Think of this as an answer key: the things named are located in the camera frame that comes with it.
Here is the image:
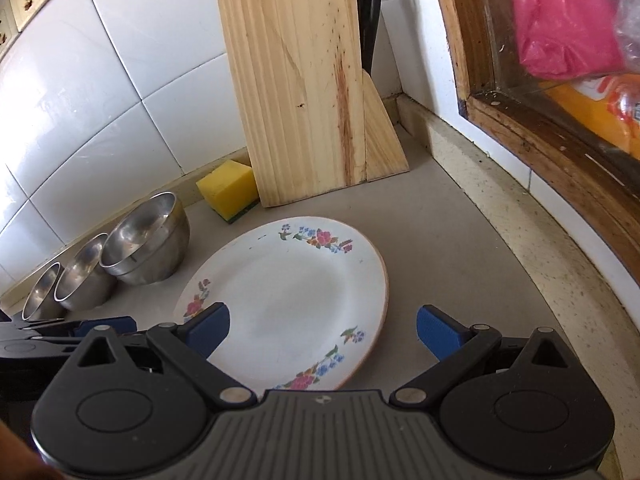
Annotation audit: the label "steel bowl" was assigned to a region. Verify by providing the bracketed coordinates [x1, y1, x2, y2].
[54, 233, 117, 312]
[100, 191, 191, 286]
[22, 262, 65, 322]

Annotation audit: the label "small colourful flower plate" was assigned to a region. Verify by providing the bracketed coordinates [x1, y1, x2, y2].
[174, 217, 388, 396]

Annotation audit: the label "person's right hand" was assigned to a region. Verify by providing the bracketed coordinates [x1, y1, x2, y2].
[0, 422, 64, 480]

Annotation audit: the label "yellow green sponge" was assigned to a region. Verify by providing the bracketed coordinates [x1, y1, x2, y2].
[196, 160, 259, 223]

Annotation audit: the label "wooden knife block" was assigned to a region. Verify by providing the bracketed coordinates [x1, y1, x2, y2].
[218, 0, 409, 207]

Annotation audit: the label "orange yellow package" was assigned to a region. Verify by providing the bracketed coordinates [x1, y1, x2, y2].
[540, 74, 640, 159]

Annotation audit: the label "pink plastic bag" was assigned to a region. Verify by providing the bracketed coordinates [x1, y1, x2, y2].
[512, 0, 626, 80]

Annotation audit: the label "black scissors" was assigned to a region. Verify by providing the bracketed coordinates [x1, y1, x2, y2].
[357, 0, 382, 74]

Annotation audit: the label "wooden window frame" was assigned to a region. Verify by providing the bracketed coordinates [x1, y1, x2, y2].
[438, 0, 639, 274]

